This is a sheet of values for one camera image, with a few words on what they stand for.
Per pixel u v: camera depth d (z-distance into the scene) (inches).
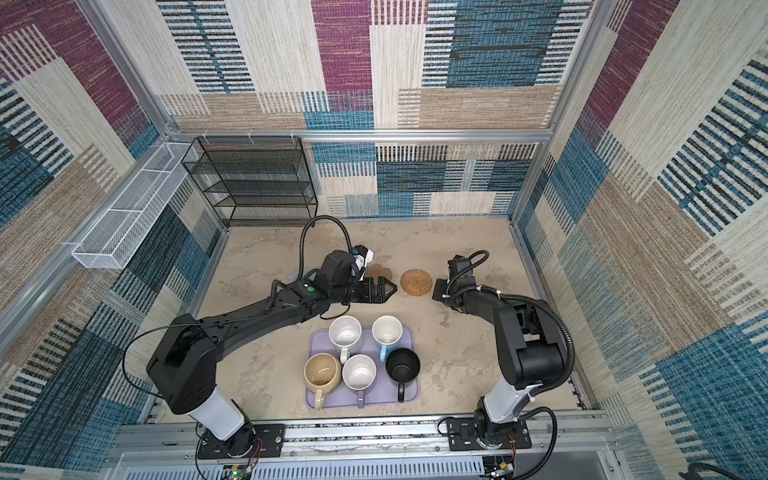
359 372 32.7
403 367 32.7
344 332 35.2
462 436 28.7
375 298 29.2
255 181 43.4
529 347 18.7
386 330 34.3
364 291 29.1
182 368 17.6
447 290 29.8
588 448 28.8
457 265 30.5
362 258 30.0
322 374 32.7
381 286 29.3
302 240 28.3
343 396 31.3
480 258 31.2
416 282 40.2
